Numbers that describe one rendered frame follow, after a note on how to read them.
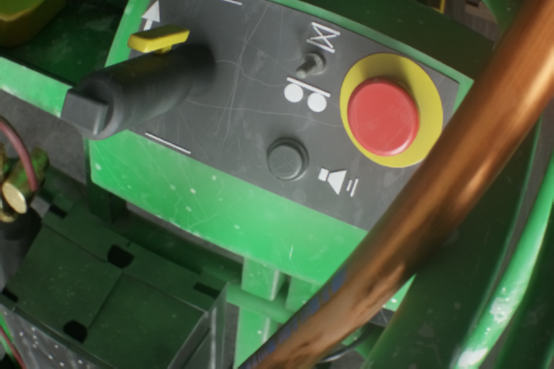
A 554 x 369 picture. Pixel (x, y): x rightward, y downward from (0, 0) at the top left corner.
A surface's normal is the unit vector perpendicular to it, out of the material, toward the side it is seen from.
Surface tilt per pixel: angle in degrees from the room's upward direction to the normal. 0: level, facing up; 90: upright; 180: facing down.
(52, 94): 90
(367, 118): 58
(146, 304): 0
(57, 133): 0
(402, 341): 27
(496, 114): 87
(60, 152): 0
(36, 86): 90
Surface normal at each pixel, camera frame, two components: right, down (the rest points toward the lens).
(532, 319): -0.34, -0.76
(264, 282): -0.44, 0.66
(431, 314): -0.07, -0.71
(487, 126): -0.69, 0.44
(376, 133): -0.33, 0.20
